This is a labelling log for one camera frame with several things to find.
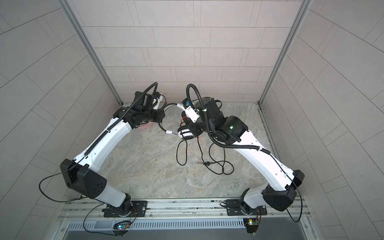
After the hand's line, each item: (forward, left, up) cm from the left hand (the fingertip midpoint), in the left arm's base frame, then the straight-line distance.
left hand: (168, 112), depth 78 cm
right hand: (-11, -12, +8) cm, 18 cm away
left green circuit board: (-47, +17, -20) cm, 54 cm away
